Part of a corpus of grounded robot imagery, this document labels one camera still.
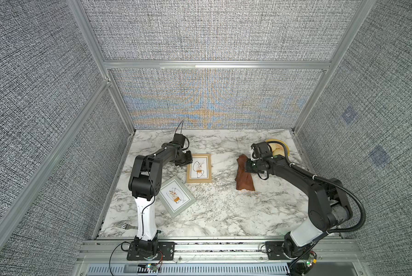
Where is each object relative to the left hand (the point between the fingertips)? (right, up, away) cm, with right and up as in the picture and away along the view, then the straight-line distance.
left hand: (193, 159), depth 102 cm
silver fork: (-30, -29, -22) cm, 47 cm away
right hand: (+28, -1, -10) cm, 30 cm away
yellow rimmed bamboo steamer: (+52, +6, +4) cm, 52 cm away
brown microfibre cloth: (+27, -9, -14) cm, 32 cm away
